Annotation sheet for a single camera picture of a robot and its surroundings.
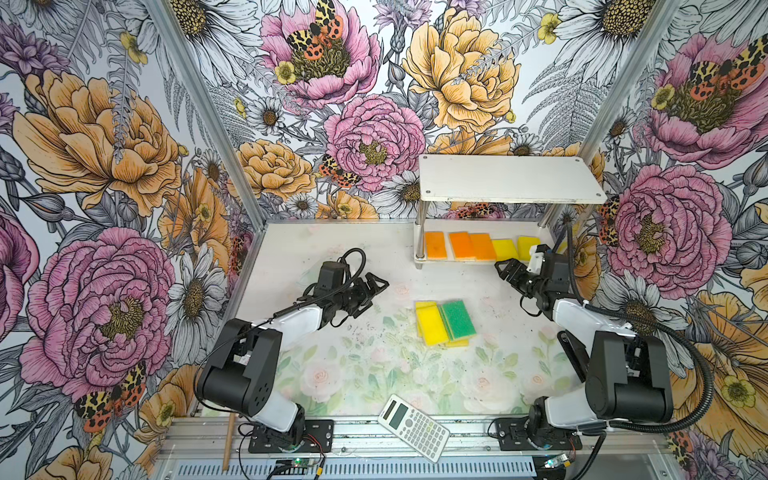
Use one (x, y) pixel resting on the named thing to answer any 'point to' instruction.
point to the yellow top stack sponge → (430, 325)
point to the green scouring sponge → (456, 319)
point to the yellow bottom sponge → (459, 343)
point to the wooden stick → (228, 444)
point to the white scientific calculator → (416, 428)
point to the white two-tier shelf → (503, 196)
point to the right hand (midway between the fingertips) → (500, 273)
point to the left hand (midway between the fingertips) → (381, 299)
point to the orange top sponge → (483, 246)
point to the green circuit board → (294, 466)
